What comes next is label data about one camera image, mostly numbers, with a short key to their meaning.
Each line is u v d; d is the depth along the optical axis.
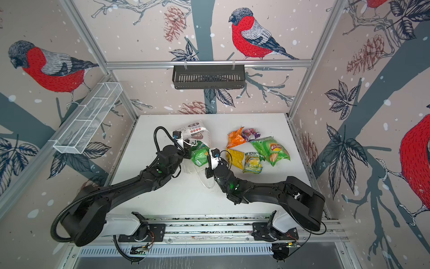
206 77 1.07
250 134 1.01
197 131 0.97
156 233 0.73
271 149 0.92
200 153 0.81
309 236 0.71
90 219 0.41
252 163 0.92
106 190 0.46
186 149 0.72
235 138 1.00
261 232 0.73
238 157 0.94
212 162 0.70
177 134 0.70
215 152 0.67
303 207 0.43
